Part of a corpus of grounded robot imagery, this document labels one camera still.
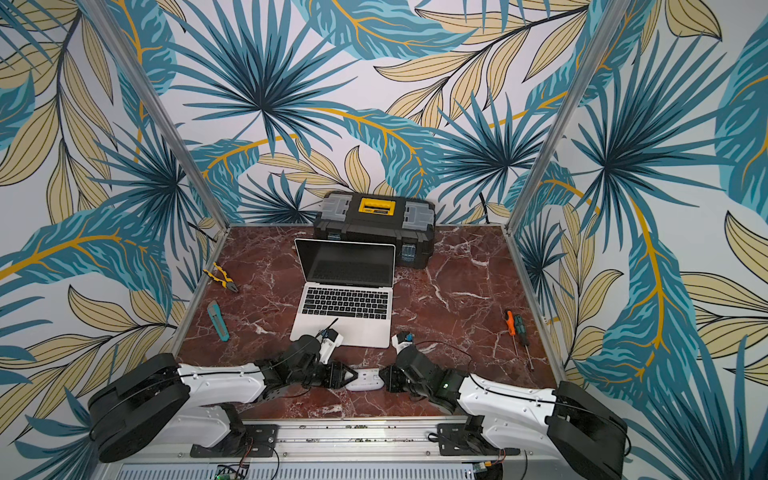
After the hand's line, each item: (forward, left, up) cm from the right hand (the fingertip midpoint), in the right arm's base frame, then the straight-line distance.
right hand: (371, 390), depth 78 cm
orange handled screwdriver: (+17, -43, -3) cm, 47 cm away
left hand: (+3, +6, -1) cm, 6 cm away
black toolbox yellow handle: (+48, -13, +14) cm, 51 cm away
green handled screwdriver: (+19, -46, -1) cm, 49 cm away
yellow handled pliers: (+36, +49, -1) cm, 60 cm away
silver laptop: (+33, +7, -2) cm, 34 cm away
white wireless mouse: (+3, +1, -2) cm, 4 cm away
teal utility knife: (+24, +49, -2) cm, 55 cm away
